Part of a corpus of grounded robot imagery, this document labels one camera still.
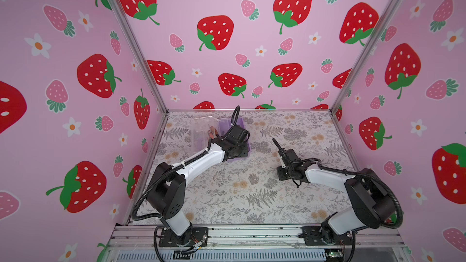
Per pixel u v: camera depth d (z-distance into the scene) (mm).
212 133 968
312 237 732
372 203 443
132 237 749
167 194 446
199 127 1076
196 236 745
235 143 649
